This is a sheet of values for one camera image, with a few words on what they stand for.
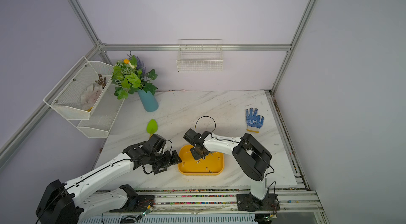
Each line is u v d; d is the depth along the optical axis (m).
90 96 0.78
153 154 0.65
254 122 1.03
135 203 0.68
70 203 0.39
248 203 0.73
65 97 0.70
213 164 0.87
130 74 0.78
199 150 0.64
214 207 0.73
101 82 0.82
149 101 1.05
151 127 1.02
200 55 0.98
